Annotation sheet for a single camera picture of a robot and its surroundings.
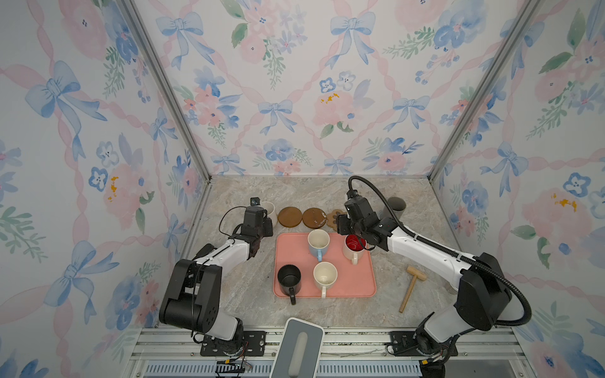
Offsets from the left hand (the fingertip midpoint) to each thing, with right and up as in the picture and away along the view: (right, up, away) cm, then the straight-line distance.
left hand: (266, 219), depth 94 cm
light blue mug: (+21, -9, 0) cm, 23 cm away
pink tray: (+33, -22, -7) cm, 40 cm away
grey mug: (+53, +5, +1) cm, 53 cm away
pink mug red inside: (+34, -10, -5) cm, 36 cm away
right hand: (+30, +1, -7) cm, 31 cm away
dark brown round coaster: (+19, 0, +10) cm, 22 cm away
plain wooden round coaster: (+8, 0, +12) cm, 14 cm away
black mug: (+10, -20, -9) cm, 24 cm away
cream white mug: (+23, -20, -7) cm, 31 cm away
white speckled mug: (+1, +3, +1) cm, 4 cm away
